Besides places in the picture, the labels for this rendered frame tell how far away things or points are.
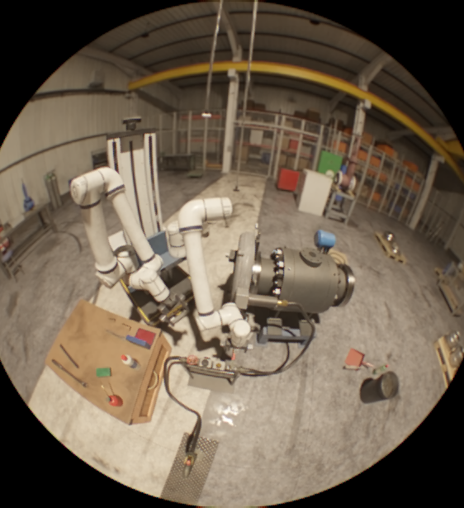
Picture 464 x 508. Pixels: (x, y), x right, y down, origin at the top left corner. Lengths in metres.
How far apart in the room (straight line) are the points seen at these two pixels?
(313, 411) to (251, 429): 0.60
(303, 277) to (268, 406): 1.20
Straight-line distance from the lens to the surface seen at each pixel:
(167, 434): 1.76
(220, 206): 0.83
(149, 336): 1.39
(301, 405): 1.85
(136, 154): 1.30
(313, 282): 1.38
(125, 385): 1.36
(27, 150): 8.68
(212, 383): 1.68
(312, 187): 4.94
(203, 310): 0.86
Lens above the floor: 1.68
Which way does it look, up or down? 38 degrees down
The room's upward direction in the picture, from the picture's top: 6 degrees clockwise
